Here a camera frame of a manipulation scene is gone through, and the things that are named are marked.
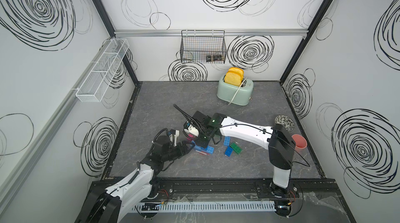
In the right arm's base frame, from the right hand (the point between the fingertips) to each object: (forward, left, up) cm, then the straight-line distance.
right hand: (198, 141), depth 81 cm
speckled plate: (+18, -53, -7) cm, 56 cm away
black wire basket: (+77, 0, +8) cm, 77 cm away
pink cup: (+1, -53, -1) cm, 53 cm away
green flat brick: (0, -21, -7) cm, 22 cm away
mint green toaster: (+32, -16, +2) cm, 36 cm away
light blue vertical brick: (+4, -16, -8) cm, 18 cm away
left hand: (-3, +4, -2) cm, 5 cm away
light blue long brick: (-3, -5, -2) cm, 7 cm away
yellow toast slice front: (+36, -20, +11) cm, 43 cm away
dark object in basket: (+41, -8, +23) cm, 47 cm away
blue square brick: (-2, -16, -7) cm, 18 cm away
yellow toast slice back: (+42, -22, +14) cm, 50 cm away
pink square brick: (-2, +3, +10) cm, 11 cm away
